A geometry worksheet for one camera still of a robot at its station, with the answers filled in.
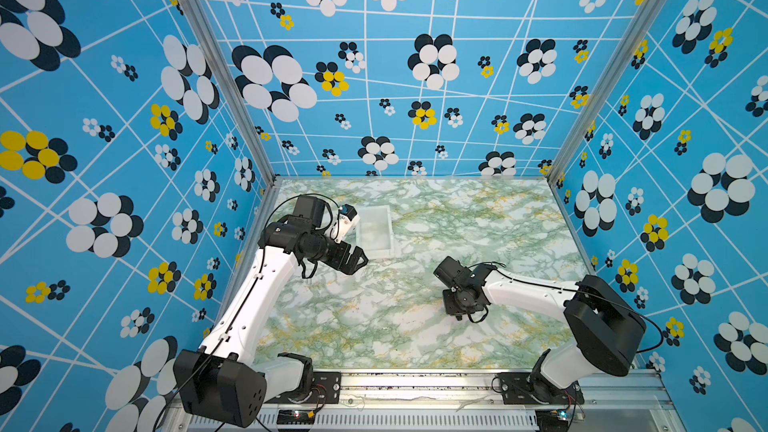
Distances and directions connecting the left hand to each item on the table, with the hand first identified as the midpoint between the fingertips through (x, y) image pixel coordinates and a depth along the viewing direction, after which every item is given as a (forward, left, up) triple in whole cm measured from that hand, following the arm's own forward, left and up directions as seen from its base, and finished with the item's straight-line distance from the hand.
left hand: (353, 252), depth 77 cm
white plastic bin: (+18, -4, -19) cm, 26 cm away
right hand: (-7, -29, -20) cm, 36 cm away
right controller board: (-34, -48, -19) cm, 62 cm away
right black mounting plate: (-28, -41, -16) cm, 52 cm away
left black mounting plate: (-28, +7, -18) cm, 34 cm away
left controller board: (-33, +13, -22) cm, 42 cm away
